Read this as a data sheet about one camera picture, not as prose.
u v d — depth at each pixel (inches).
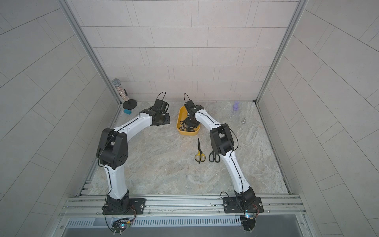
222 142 24.9
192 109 31.0
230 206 27.9
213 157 34.7
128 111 43.0
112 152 19.8
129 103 44.7
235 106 43.3
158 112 28.9
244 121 40.6
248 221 26.3
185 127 39.7
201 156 34.2
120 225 25.8
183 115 42.5
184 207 28.4
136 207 27.8
